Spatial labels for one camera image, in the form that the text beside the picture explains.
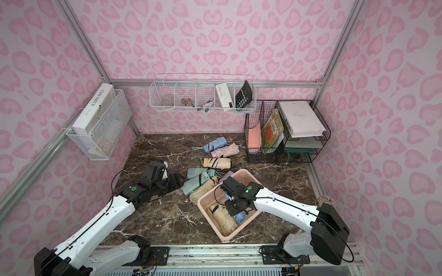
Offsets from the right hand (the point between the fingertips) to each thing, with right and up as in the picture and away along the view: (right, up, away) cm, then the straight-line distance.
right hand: (231, 207), depth 79 cm
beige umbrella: (-3, -5, -2) cm, 7 cm away
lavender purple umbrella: (-1, +13, +17) cm, 21 cm away
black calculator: (+7, +55, +12) cm, 56 cm away
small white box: (-3, +56, +13) cm, 57 cm away
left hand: (-23, +13, 0) cm, 26 cm away
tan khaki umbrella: (-14, +7, +9) cm, 18 cm away
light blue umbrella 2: (-10, +30, +31) cm, 44 cm away
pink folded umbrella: (-1, +26, +25) cm, 36 cm away
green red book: (+25, +36, +23) cm, 50 cm away
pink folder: (+16, +33, +32) cm, 48 cm away
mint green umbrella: (-19, +11, +14) cm, 26 cm away
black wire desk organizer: (+39, +35, +10) cm, 54 cm away
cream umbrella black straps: (-8, +19, +16) cm, 26 cm away
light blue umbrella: (+3, -2, -6) cm, 7 cm away
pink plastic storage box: (-7, +4, +6) cm, 10 cm away
